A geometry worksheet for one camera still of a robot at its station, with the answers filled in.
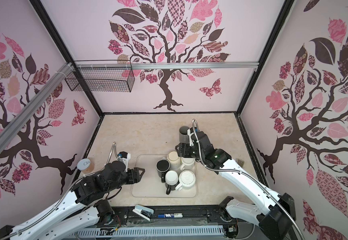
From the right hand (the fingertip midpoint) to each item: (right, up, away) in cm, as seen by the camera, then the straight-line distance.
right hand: (181, 146), depth 75 cm
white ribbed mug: (+3, -18, +3) cm, 18 cm away
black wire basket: (-65, +49, +46) cm, 94 cm away
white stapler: (-19, -33, -2) cm, 38 cm away
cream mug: (-3, -10, +9) cm, 13 cm away
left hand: (-21, -14, -2) cm, 25 cm away
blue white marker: (-5, -34, -3) cm, 35 cm away
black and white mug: (-5, -18, +1) cm, 19 cm away
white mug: (+4, -12, +10) cm, 16 cm away
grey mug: (+2, +4, +20) cm, 20 cm away
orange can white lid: (-56, -13, +11) cm, 59 cm away
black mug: (-10, -12, +6) cm, 17 cm away
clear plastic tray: (-17, -24, +7) cm, 30 cm away
